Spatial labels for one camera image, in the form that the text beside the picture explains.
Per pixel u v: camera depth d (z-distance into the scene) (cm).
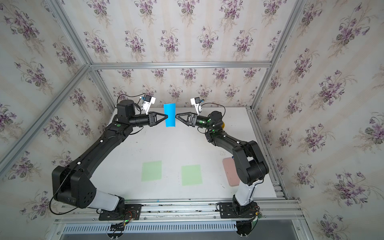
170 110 73
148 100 67
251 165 48
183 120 69
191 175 86
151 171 91
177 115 69
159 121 72
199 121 70
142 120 66
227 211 73
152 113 67
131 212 73
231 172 93
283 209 76
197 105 70
